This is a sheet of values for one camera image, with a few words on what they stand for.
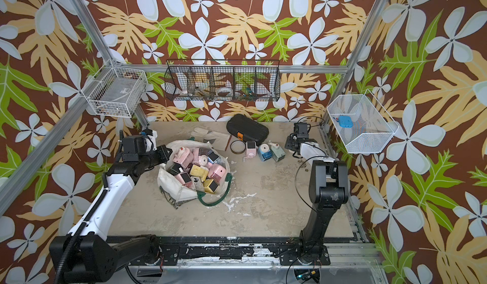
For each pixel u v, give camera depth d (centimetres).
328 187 52
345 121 86
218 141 111
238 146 109
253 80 99
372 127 78
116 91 86
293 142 75
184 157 84
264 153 99
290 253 74
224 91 99
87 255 38
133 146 60
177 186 73
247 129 111
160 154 71
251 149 99
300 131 78
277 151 99
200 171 87
